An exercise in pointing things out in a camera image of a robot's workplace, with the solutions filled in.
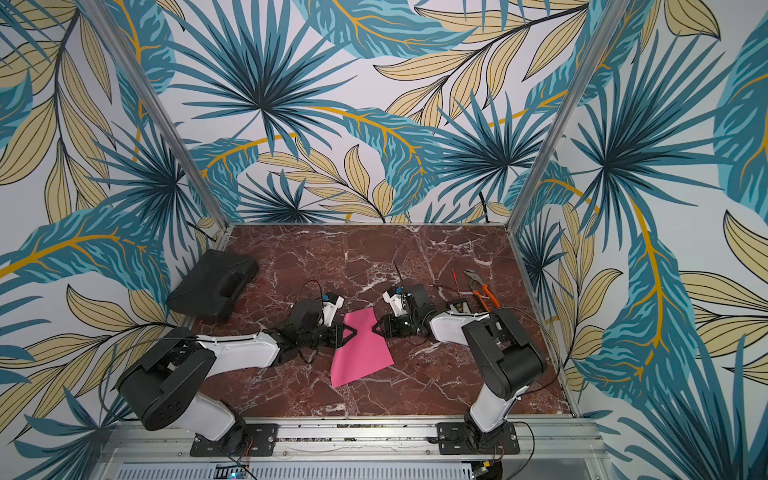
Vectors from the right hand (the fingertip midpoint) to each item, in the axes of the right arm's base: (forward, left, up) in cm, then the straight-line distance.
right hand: (378, 328), depth 91 cm
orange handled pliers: (+18, -34, -1) cm, 39 cm away
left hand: (-3, +7, +2) cm, 8 cm away
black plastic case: (+13, +52, +5) cm, 54 cm away
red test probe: (+20, -27, -1) cm, 34 cm away
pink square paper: (-7, +5, -2) cm, 9 cm away
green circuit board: (-34, +36, -4) cm, 50 cm away
